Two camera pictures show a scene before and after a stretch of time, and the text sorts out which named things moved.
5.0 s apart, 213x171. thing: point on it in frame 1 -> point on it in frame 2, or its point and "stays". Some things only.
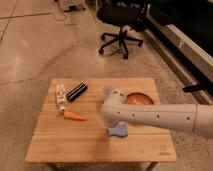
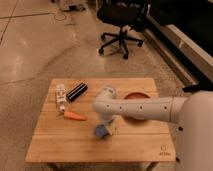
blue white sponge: (121, 130) -> (100, 130)
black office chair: (127, 14) stays
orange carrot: (73, 115) stays
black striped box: (76, 92) stays
